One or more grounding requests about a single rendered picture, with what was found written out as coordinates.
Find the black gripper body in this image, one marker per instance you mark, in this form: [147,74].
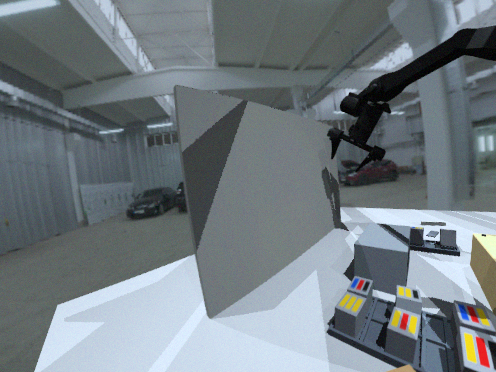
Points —
[360,134]

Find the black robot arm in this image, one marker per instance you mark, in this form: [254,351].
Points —
[479,43]

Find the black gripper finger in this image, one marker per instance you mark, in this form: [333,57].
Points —
[335,145]
[366,161]

